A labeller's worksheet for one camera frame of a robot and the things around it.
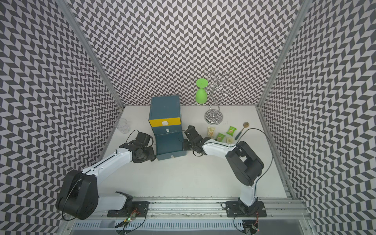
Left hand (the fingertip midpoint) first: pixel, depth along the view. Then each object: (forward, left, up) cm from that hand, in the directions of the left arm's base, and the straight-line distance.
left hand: (150, 156), depth 88 cm
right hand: (+6, -21, 0) cm, 21 cm away
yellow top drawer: (+14, -10, +16) cm, 24 cm away
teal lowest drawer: (+7, -11, +1) cm, 13 cm away
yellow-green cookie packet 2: (+13, -51, -3) cm, 53 cm away
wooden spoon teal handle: (+25, -64, -2) cm, 69 cm away
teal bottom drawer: (+14, -8, +8) cm, 18 cm away
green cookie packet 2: (+15, -45, -3) cm, 48 cm away
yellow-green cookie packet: (+20, -39, -2) cm, 44 cm away
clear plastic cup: (+27, +27, -3) cm, 39 cm away
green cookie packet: (+20, -53, -2) cm, 57 cm away
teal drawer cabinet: (+7, -13, +28) cm, 32 cm away
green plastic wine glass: (+33, -32, +20) cm, 50 cm away
